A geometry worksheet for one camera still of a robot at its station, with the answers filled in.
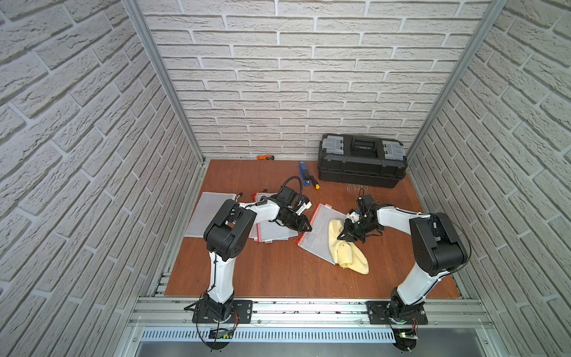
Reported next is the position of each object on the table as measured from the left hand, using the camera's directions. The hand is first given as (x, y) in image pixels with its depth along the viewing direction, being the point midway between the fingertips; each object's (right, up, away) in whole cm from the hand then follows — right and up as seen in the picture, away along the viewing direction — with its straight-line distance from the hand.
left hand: (312, 227), depth 92 cm
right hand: (+12, -4, -1) cm, 13 cm away
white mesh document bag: (-17, -1, 0) cm, 17 cm away
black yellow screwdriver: (+3, +18, +15) cm, 23 cm away
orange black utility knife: (-23, +33, +29) cm, 50 cm away
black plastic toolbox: (+24, +29, +7) cm, 38 cm away
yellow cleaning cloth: (+12, -9, -8) cm, 17 cm away
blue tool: (-2, +24, +18) cm, 30 cm away
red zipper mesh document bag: (+2, -4, -1) cm, 5 cm away
